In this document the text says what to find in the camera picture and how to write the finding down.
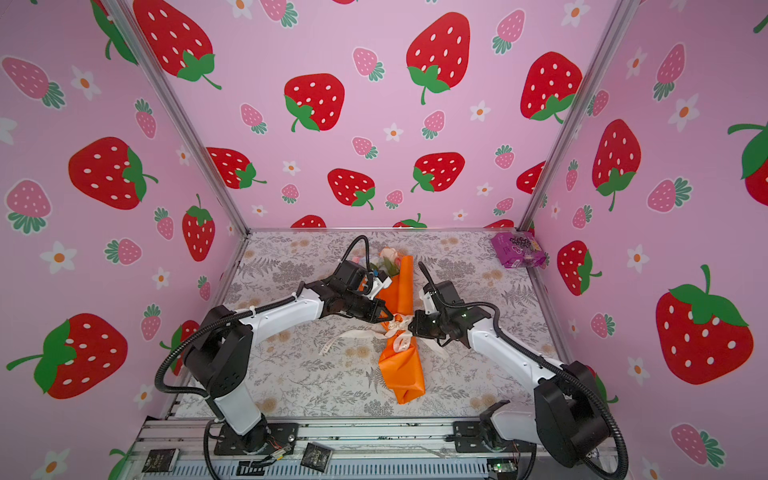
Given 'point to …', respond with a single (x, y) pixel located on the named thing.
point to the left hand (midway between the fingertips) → (394, 317)
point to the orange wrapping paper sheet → (401, 360)
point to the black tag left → (161, 460)
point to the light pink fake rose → (389, 253)
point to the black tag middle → (316, 456)
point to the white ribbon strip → (399, 329)
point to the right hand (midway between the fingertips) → (407, 326)
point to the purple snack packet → (518, 250)
